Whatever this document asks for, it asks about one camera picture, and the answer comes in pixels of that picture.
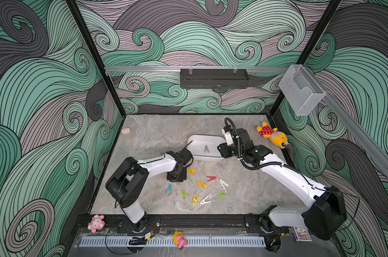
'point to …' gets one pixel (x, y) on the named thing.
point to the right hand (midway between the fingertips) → (220, 146)
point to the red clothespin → (211, 178)
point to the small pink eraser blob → (125, 130)
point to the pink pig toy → (96, 223)
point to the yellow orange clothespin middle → (202, 185)
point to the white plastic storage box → (196, 143)
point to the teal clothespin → (169, 189)
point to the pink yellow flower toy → (179, 240)
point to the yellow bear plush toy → (276, 137)
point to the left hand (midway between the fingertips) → (181, 179)
